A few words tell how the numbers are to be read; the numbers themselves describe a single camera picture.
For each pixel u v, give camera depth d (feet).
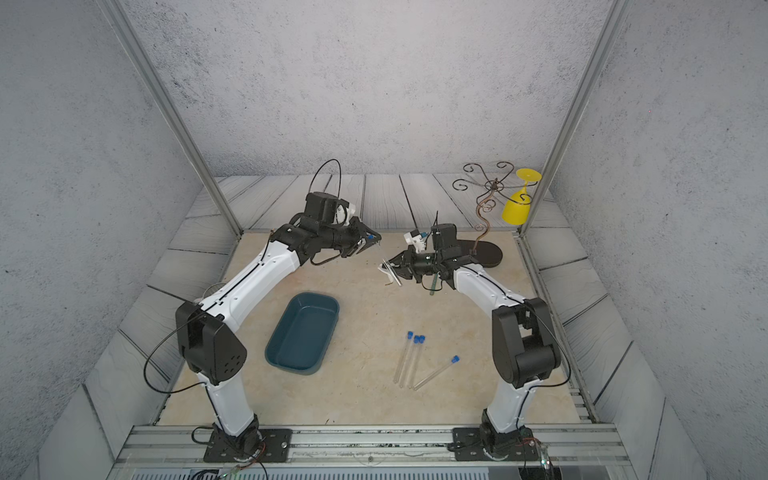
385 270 2.55
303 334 3.07
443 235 2.33
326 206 2.10
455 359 2.85
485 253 3.61
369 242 2.55
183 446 2.47
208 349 1.52
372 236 2.56
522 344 1.56
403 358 2.86
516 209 3.15
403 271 2.54
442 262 2.33
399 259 2.66
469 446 2.34
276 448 2.38
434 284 3.42
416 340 2.99
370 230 2.54
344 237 2.30
